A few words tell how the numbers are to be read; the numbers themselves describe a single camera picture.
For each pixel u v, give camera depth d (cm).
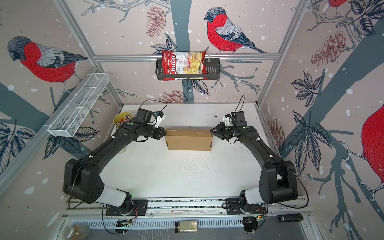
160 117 77
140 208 73
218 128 78
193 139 85
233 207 73
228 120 81
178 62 88
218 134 76
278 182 43
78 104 78
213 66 95
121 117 96
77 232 61
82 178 41
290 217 68
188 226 66
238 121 67
